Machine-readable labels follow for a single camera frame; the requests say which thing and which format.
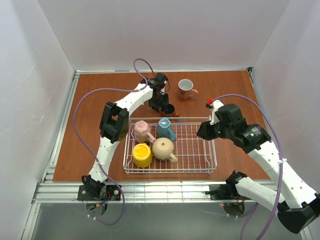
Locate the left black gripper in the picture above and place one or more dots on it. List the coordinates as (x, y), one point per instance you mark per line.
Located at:
(158, 101)

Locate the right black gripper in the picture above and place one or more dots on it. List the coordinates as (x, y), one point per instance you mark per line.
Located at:
(210, 129)

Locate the small dark brown cup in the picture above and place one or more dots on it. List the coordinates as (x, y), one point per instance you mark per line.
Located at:
(169, 111)

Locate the blue mug white inside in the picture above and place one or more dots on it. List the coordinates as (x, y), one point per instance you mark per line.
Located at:
(164, 130)

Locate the white floral mug pink handle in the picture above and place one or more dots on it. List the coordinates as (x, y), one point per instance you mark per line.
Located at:
(186, 89)

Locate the pink faceted mug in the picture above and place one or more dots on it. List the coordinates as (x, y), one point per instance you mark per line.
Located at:
(142, 132)

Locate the beige round mug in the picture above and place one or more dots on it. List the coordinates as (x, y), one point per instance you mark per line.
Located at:
(163, 150)

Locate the yellow mug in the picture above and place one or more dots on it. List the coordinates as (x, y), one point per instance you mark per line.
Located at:
(142, 155)

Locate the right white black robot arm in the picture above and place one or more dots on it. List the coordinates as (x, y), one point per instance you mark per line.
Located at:
(297, 204)

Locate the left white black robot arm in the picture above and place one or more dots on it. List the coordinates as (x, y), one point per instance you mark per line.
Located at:
(114, 126)

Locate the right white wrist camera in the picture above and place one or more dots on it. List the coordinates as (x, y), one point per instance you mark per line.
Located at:
(213, 106)

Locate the white wire dish rack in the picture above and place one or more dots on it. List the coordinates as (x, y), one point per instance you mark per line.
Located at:
(194, 154)

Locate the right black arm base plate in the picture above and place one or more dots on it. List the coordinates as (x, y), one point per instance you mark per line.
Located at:
(225, 191)

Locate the aluminium table frame rail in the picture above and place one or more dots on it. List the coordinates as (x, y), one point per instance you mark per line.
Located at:
(134, 192)

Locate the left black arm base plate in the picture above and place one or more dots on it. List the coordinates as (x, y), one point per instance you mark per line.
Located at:
(108, 192)

